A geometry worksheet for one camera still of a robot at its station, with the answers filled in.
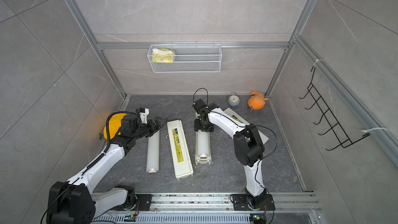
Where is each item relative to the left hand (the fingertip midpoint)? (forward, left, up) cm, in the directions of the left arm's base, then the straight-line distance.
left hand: (164, 120), depth 81 cm
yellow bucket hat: (-11, +17, +14) cm, 24 cm away
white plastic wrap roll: (-11, +8, -16) cm, 21 cm away
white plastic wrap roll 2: (-10, -20, -9) cm, 24 cm away
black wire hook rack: (-22, -74, +14) cm, 78 cm away
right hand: (+1, -20, -12) cm, 23 cm away
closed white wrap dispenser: (-18, -9, -11) cm, 23 cm away
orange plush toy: (+24, -59, -12) cm, 65 cm away
